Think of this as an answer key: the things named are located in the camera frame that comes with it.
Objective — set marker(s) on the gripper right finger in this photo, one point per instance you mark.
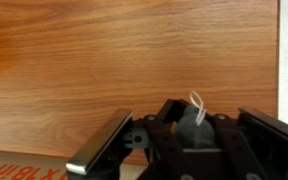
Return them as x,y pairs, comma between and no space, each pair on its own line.
270,140

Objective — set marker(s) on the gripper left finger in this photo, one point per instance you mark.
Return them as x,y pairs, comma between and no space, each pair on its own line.
99,143

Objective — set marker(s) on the gray mouse toy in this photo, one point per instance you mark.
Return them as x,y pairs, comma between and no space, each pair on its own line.
193,133

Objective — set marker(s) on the brown cardboard panel red print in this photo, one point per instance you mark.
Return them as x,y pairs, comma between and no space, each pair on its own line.
17,166

